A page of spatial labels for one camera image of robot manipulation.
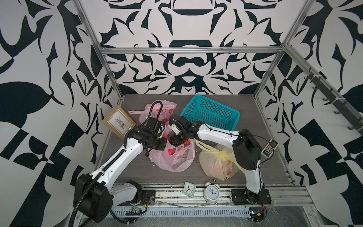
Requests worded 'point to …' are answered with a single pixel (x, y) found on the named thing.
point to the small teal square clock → (189, 189)
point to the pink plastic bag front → (176, 159)
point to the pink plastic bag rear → (168, 109)
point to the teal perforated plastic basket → (201, 109)
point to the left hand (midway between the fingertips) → (161, 142)
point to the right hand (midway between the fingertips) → (173, 138)
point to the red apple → (171, 151)
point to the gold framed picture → (119, 122)
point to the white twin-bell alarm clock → (211, 192)
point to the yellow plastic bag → (219, 161)
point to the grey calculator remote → (269, 148)
